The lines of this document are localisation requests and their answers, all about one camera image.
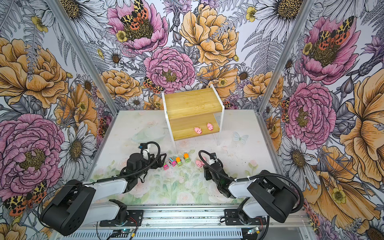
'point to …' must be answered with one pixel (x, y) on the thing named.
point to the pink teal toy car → (171, 161)
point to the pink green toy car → (165, 166)
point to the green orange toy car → (186, 156)
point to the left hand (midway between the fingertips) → (160, 158)
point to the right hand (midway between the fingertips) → (208, 169)
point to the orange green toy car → (178, 161)
